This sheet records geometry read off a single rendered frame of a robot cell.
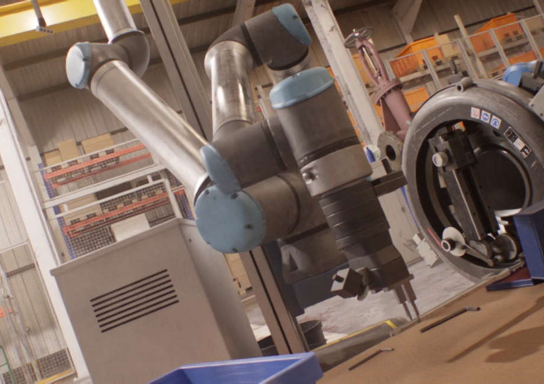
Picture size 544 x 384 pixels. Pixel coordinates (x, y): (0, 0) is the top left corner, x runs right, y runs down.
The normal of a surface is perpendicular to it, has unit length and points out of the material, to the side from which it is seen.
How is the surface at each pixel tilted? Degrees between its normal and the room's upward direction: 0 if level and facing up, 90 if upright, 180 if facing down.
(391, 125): 83
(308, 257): 70
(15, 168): 90
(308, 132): 90
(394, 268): 90
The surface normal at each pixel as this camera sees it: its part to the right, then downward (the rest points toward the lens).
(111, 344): -0.05, -0.10
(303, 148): -0.73, 0.22
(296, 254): -0.65, -0.19
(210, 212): -0.55, 0.22
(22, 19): 0.25, -0.21
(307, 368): 0.50, -0.30
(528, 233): -0.86, 0.30
